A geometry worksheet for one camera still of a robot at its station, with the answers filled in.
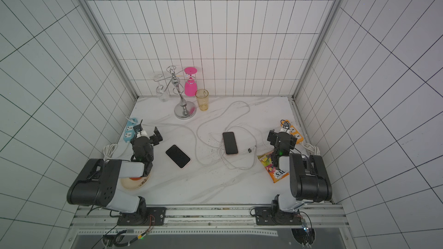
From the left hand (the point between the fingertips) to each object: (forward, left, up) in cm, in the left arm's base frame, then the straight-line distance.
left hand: (148, 132), depth 92 cm
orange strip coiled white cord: (-7, -90, -5) cm, 90 cm away
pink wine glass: (+27, -21, +10) cm, 35 cm away
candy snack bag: (-21, -68, -6) cm, 71 cm away
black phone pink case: (-11, -17, -7) cm, 21 cm away
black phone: (-3, -45, -7) cm, 46 cm away
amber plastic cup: (+28, -27, 0) cm, 39 cm away
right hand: (+3, -72, 0) cm, 72 cm away
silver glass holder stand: (+21, -16, -6) cm, 27 cm away
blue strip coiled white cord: (-8, +22, -7) cm, 24 cm away
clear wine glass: (+23, -4, +5) cm, 24 cm away
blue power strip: (+3, +14, -5) cm, 15 cm away
